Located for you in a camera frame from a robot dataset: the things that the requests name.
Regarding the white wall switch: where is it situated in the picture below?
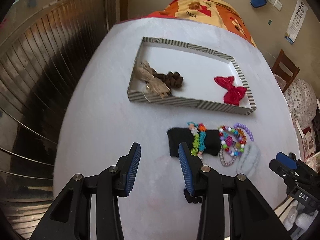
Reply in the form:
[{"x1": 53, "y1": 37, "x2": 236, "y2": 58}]
[{"x1": 268, "y1": 0, "x2": 283, "y2": 11}]

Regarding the colourful flower bead bracelet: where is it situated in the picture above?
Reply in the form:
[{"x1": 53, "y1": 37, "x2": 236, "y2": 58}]
[{"x1": 186, "y1": 121, "x2": 208, "y2": 158}]

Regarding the red velvet bow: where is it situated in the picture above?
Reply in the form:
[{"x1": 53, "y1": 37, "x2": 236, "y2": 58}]
[{"x1": 214, "y1": 76, "x2": 247, "y2": 106}]

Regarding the striped cardboard tray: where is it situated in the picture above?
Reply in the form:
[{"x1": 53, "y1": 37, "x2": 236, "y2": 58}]
[{"x1": 127, "y1": 37, "x2": 257, "y2": 115}]

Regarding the white fluffy scrunchie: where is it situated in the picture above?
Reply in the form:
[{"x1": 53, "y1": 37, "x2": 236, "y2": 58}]
[{"x1": 236, "y1": 142, "x2": 261, "y2": 178}]

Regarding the brown fabric scrunchie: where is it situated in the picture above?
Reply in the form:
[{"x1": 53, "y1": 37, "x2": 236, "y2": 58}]
[{"x1": 152, "y1": 68, "x2": 183, "y2": 89}]

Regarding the orange patterned blanket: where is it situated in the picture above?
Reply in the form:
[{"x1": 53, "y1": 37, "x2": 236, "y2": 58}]
[{"x1": 147, "y1": 0, "x2": 258, "y2": 48}]

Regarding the purple bead bracelet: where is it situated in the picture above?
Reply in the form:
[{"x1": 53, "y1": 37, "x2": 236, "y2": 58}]
[{"x1": 233, "y1": 122, "x2": 255, "y2": 143}]

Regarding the lilac spiral hair tie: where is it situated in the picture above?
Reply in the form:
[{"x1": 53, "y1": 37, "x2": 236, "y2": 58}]
[{"x1": 218, "y1": 149, "x2": 238, "y2": 168}]

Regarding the white lace tablecloth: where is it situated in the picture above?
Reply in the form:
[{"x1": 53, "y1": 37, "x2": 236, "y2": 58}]
[{"x1": 53, "y1": 18, "x2": 299, "y2": 239}]

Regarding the dark wooden slatted door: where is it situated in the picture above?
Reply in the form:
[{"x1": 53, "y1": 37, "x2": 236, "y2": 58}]
[{"x1": 1, "y1": 0, "x2": 116, "y2": 239}]

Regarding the brown wooden chair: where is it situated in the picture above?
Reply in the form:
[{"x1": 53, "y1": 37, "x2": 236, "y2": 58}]
[{"x1": 271, "y1": 49, "x2": 300, "y2": 93}]

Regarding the multicolour round bead bracelet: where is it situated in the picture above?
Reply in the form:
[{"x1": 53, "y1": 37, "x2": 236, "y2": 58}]
[{"x1": 218, "y1": 125, "x2": 247, "y2": 158}]

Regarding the wall calendar poster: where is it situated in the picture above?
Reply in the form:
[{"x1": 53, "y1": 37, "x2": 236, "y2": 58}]
[{"x1": 285, "y1": 0, "x2": 309, "y2": 44}]

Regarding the beige leopard ribbon bow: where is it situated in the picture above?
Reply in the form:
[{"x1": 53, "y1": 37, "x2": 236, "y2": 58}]
[{"x1": 127, "y1": 60, "x2": 172, "y2": 103}]

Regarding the floral white bedding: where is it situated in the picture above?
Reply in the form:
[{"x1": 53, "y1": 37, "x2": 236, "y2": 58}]
[{"x1": 284, "y1": 79, "x2": 319, "y2": 170}]

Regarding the black fuzzy headband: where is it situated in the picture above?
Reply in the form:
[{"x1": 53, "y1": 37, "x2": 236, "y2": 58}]
[{"x1": 166, "y1": 127, "x2": 222, "y2": 158}]

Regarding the small black scrunchie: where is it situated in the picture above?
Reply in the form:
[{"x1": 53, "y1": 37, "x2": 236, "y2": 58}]
[{"x1": 183, "y1": 189, "x2": 202, "y2": 204}]

